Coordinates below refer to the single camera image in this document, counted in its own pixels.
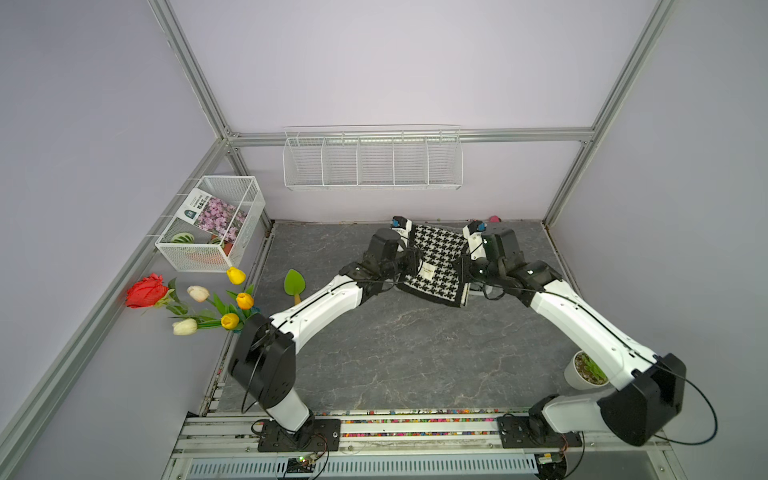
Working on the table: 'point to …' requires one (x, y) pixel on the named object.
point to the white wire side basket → (185, 247)
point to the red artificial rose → (151, 292)
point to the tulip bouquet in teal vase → (229, 314)
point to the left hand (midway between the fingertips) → (422, 253)
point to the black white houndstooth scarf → (440, 274)
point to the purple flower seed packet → (212, 214)
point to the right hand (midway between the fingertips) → (454, 261)
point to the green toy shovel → (294, 284)
